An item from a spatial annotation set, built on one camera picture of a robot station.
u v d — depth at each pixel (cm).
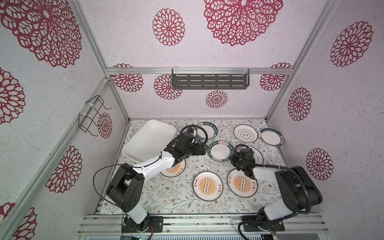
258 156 99
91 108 78
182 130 67
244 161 74
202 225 75
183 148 66
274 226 72
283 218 57
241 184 86
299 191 45
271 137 110
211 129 114
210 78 92
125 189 44
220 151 100
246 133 112
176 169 92
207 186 86
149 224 73
